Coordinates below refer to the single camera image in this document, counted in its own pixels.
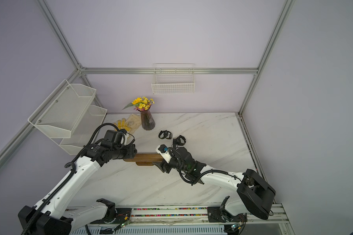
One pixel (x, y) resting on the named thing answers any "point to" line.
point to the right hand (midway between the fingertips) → (158, 158)
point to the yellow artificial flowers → (140, 104)
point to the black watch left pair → (165, 134)
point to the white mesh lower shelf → (86, 131)
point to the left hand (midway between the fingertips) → (131, 153)
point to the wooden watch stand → (145, 159)
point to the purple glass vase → (147, 120)
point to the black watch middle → (180, 140)
